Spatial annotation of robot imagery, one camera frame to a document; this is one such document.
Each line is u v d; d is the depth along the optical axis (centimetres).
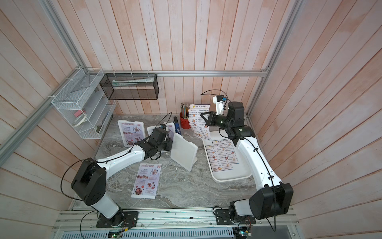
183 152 79
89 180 45
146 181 86
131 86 105
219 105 66
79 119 81
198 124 76
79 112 82
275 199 38
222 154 98
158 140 68
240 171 91
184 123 104
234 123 57
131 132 93
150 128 86
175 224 73
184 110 104
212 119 64
